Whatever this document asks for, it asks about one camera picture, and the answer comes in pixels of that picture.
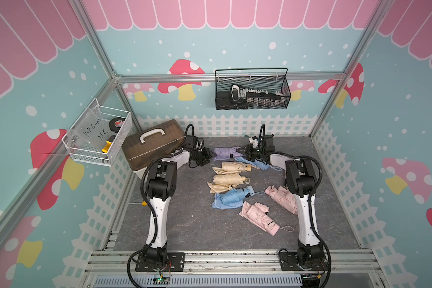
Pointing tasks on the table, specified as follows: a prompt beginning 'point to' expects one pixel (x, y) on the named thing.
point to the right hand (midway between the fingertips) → (237, 151)
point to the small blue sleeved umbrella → (260, 163)
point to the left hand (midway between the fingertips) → (213, 158)
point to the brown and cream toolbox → (144, 147)
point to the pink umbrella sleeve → (284, 198)
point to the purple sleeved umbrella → (221, 153)
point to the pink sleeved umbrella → (257, 213)
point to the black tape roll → (116, 123)
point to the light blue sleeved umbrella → (234, 198)
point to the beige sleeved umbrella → (231, 167)
